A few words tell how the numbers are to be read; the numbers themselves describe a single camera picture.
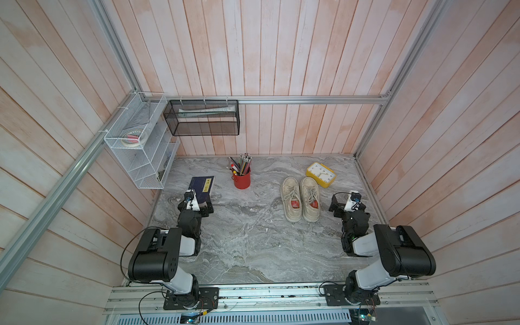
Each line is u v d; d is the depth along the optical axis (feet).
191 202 2.51
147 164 2.54
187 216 2.29
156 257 1.48
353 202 2.51
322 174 3.54
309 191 3.12
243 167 3.22
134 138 2.38
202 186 3.42
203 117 3.41
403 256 1.48
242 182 3.32
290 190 3.20
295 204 3.13
